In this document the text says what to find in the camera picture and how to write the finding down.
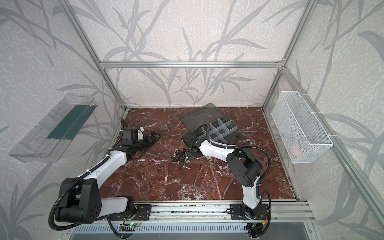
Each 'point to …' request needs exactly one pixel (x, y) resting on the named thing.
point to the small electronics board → (133, 224)
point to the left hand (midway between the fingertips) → (159, 134)
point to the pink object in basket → (296, 151)
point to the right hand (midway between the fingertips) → (193, 149)
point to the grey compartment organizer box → (207, 121)
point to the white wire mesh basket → (303, 137)
